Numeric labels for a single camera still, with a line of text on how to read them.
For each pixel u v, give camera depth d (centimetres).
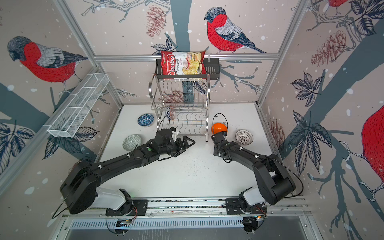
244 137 98
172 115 107
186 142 71
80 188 41
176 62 88
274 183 43
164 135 62
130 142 97
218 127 101
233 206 73
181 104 126
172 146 66
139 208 73
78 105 78
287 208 74
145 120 110
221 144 71
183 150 70
